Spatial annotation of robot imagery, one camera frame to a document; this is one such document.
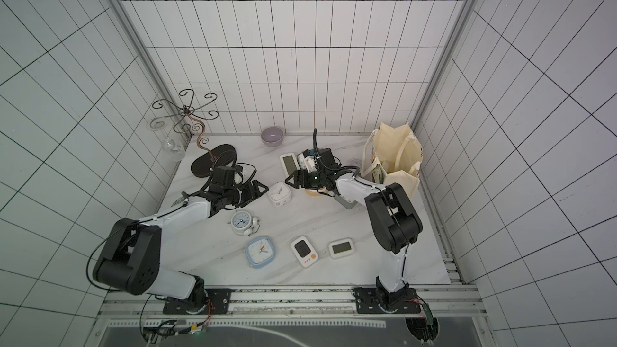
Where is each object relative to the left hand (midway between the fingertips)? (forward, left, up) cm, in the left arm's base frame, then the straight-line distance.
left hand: (261, 195), depth 90 cm
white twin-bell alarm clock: (-10, +6, -3) cm, 12 cm away
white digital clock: (+18, -9, -4) cm, 21 cm away
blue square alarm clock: (-20, -2, -4) cm, 20 cm away
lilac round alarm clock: (+19, -39, -3) cm, 43 cm away
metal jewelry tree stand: (+42, +43, 0) cm, 60 cm away
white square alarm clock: (+3, -6, -5) cm, 8 cm away
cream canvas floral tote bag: (+19, -54, +3) cm, 57 cm away
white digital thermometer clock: (-18, -30, -5) cm, 35 cm away
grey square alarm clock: (-1, -33, -5) cm, 33 cm away
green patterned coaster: (-2, +32, -2) cm, 32 cm away
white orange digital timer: (-20, -18, -4) cm, 27 cm away
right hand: (+8, -13, +2) cm, 15 cm away
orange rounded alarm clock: (+5, -20, -5) cm, 21 cm away
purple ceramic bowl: (+35, 0, -4) cm, 35 cm away
